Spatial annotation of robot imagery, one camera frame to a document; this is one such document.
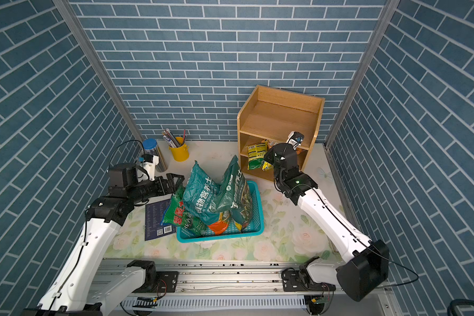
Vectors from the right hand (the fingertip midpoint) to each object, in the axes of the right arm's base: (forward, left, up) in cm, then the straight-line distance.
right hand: (275, 145), depth 75 cm
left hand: (-15, +35, -6) cm, 38 cm away
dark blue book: (-19, +53, -32) cm, 65 cm away
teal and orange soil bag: (-18, +27, -12) cm, 34 cm away
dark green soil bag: (-18, +13, -10) cm, 24 cm away
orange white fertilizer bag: (+14, +1, -12) cm, 19 cm away
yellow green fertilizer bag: (+7, +7, -14) cm, 17 cm away
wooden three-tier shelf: (+20, +2, 0) cm, 20 cm away
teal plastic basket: (-21, +6, -30) cm, 37 cm away
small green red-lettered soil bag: (-25, +36, -15) cm, 46 cm away
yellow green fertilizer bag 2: (-4, +3, -8) cm, 9 cm away
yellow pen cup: (+16, +50, -26) cm, 58 cm away
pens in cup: (+15, +52, -15) cm, 56 cm away
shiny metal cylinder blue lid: (+7, +58, -13) cm, 60 cm away
